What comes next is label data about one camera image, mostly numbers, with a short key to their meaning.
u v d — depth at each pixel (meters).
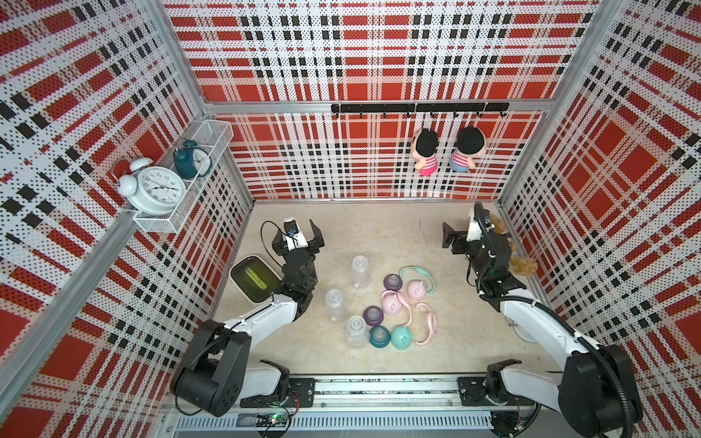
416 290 0.88
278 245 0.73
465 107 0.88
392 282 0.96
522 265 0.90
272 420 0.69
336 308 0.86
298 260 0.62
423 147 0.96
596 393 0.40
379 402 0.73
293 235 0.67
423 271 0.93
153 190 0.62
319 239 0.77
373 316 0.87
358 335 0.81
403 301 0.86
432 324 0.86
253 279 0.91
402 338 0.80
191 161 0.71
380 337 0.83
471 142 0.93
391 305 0.86
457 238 0.72
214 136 0.91
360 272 0.88
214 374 0.42
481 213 0.64
